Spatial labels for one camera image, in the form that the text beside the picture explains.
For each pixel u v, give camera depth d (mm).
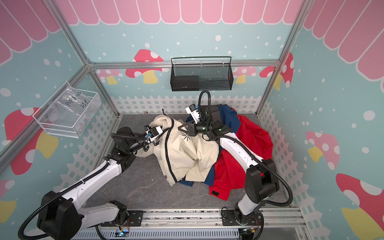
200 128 686
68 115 733
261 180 441
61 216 396
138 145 632
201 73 940
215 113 618
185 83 867
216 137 591
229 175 812
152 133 571
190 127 674
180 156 726
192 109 684
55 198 405
